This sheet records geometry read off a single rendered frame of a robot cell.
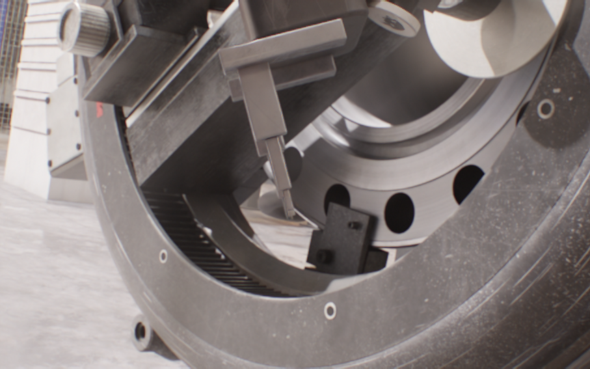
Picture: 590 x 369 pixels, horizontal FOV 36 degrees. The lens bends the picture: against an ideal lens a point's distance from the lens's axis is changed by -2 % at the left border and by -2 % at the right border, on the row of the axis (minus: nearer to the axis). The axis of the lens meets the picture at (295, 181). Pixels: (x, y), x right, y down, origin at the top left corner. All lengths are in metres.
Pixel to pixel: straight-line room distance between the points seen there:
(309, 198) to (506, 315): 0.35
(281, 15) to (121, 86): 0.48
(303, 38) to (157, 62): 0.46
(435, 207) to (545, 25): 0.25
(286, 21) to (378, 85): 0.62
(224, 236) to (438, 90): 0.32
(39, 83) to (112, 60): 4.03
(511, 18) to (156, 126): 0.37
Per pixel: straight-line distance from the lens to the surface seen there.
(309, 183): 0.87
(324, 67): 0.41
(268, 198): 1.10
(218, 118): 0.76
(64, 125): 1.08
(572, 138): 0.54
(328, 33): 0.34
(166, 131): 0.80
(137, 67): 0.80
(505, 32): 0.57
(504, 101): 0.73
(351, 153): 0.83
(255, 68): 0.35
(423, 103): 1.00
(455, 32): 0.60
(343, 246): 0.82
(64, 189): 4.56
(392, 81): 0.98
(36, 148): 4.77
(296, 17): 0.34
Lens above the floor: 0.45
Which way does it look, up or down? 2 degrees down
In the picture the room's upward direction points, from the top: 9 degrees clockwise
